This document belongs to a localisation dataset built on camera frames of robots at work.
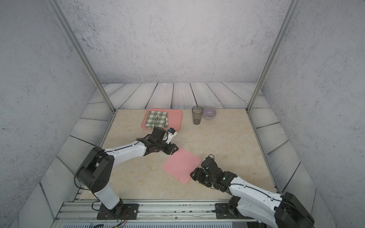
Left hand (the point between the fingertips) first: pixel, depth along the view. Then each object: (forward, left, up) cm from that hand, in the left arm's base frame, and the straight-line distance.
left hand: (177, 147), depth 89 cm
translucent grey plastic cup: (+29, -14, +3) cm, 32 cm away
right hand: (-17, -9, -3) cm, 20 cm away
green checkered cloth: (+30, +13, -8) cm, 34 cm away
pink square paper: (-6, -2, -10) cm, 12 cm away
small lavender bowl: (+34, -24, -4) cm, 42 cm away
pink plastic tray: (+33, +3, -9) cm, 34 cm away
